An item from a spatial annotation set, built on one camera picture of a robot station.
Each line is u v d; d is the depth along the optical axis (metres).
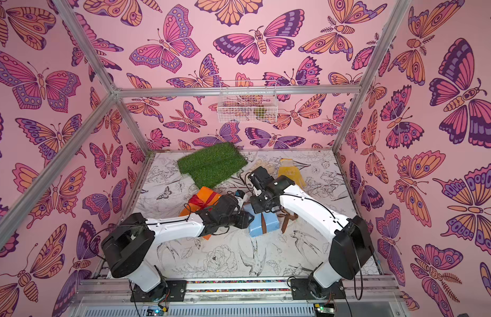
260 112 0.95
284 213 0.94
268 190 0.58
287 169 1.10
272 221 0.83
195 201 0.88
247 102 0.96
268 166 1.13
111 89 0.90
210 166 1.11
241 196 0.78
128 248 0.45
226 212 0.69
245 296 0.73
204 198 0.87
